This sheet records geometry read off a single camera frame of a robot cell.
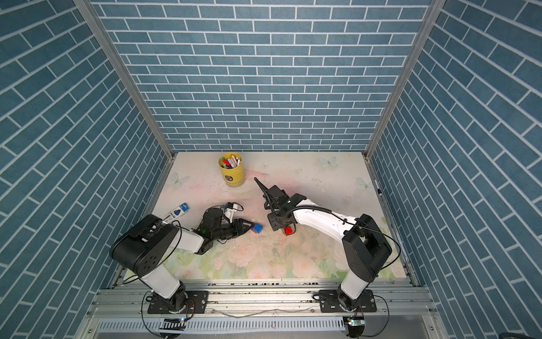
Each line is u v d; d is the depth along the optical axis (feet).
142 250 1.54
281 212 2.02
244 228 2.78
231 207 2.86
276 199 2.19
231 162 3.34
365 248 1.48
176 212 3.15
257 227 2.92
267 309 2.42
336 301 2.20
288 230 2.82
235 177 3.26
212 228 2.43
